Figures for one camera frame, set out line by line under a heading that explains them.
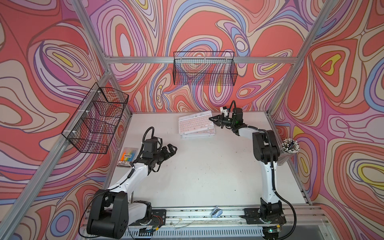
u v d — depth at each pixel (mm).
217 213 733
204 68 960
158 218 722
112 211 405
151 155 671
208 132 1044
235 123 870
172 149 784
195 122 1009
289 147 837
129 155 934
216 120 949
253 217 729
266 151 620
